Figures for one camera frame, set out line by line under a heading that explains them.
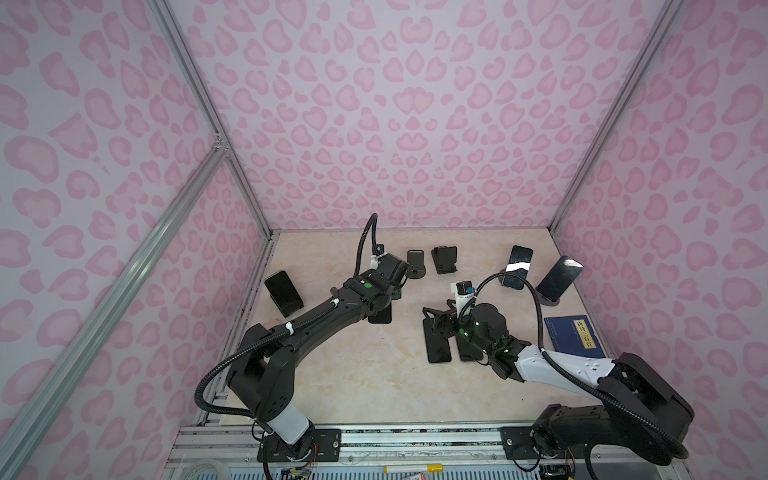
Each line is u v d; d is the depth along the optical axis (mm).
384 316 857
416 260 1038
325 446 730
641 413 419
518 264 1007
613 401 419
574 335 902
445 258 1062
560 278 944
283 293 938
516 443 736
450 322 734
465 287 721
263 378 434
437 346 899
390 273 648
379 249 747
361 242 628
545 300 957
